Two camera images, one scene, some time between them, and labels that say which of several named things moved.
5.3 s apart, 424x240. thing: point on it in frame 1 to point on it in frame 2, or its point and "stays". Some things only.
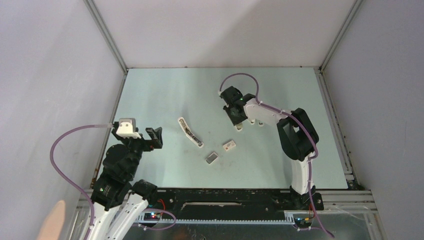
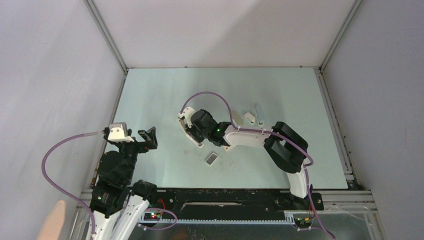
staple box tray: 212,158 stays
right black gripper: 235,120 to 192,131
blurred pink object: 51,228 stays
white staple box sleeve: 229,145 stays
